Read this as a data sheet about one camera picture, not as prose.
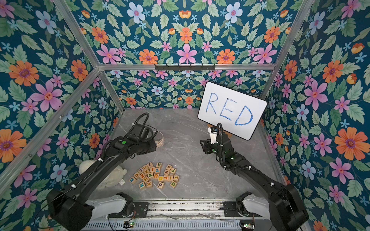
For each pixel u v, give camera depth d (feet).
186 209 2.46
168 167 2.82
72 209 1.22
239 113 2.99
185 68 3.03
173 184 2.63
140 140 1.98
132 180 2.69
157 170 2.80
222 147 1.98
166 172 2.76
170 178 2.69
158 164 2.88
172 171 2.77
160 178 2.69
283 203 1.31
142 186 2.61
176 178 2.69
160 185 2.62
